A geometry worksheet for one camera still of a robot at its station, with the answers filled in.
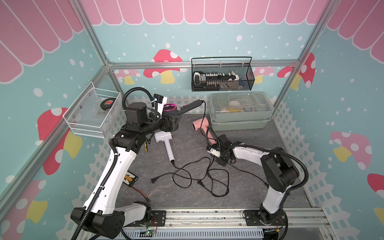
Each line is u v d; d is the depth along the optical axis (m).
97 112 0.76
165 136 1.02
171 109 0.62
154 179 0.85
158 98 0.55
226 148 0.67
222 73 0.92
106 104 0.76
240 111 1.00
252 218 0.74
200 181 0.86
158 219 0.74
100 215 0.37
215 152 0.85
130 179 0.85
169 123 0.59
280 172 0.48
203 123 1.09
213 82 0.87
